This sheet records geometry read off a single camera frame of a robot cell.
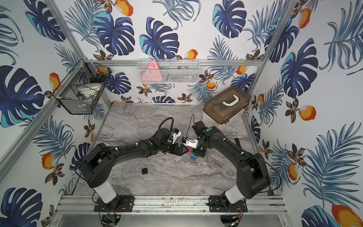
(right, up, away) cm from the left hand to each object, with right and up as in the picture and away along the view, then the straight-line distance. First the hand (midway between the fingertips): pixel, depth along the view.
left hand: (184, 147), depth 84 cm
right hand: (+9, -1, +1) cm, 9 cm away
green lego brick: (+4, -1, -8) cm, 9 cm away
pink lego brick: (+3, -2, -1) cm, 4 cm away
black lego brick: (-24, -14, 0) cm, 28 cm away
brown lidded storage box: (+23, +23, +5) cm, 33 cm away
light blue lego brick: (+5, -5, 0) cm, 7 cm away
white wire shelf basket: (-11, +52, +18) cm, 56 cm away
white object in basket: (-53, +33, -4) cm, 63 cm away
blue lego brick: (+6, -7, +3) cm, 9 cm away
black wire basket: (-64, +48, +8) cm, 81 cm away
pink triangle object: (-20, +46, +6) cm, 51 cm away
